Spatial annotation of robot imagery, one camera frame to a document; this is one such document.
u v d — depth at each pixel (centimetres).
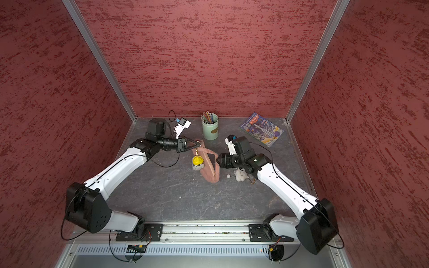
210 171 82
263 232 65
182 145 66
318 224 39
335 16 73
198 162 81
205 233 76
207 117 103
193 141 71
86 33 79
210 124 98
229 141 72
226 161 69
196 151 79
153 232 74
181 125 68
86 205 41
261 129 114
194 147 72
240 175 89
